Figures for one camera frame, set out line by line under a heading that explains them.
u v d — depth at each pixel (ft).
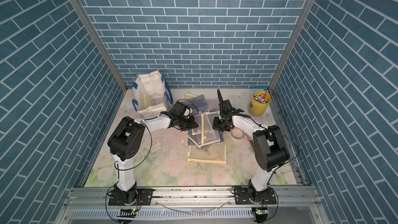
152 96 3.66
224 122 2.31
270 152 1.56
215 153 2.91
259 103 3.15
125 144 1.69
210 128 3.07
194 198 2.47
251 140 2.95
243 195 2.42
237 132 3.20
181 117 2.64
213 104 3.58
